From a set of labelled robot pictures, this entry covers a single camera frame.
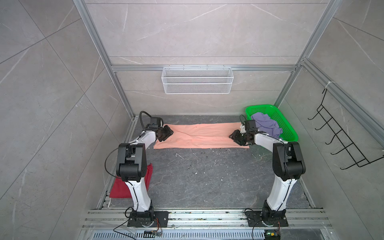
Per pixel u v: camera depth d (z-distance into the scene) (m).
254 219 0.73
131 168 0.51
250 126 0.82
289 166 0.52
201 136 1.05
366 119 0.55
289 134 1.01
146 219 0.67
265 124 1.14
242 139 0.88
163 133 0.88
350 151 0.63
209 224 0.73
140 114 0.80
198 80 1.01
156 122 0.78
